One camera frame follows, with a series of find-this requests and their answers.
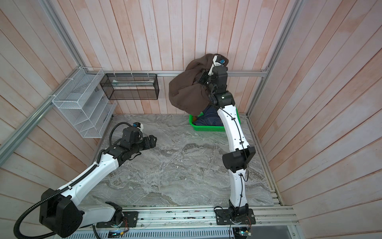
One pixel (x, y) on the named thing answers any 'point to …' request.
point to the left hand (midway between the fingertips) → (151, 142)
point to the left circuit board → (115, 233)
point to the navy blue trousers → (209, 117)
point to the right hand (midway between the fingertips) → (199, 69)
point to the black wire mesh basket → (131, 86)
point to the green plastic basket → (209, 128)
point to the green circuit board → (241, 232)
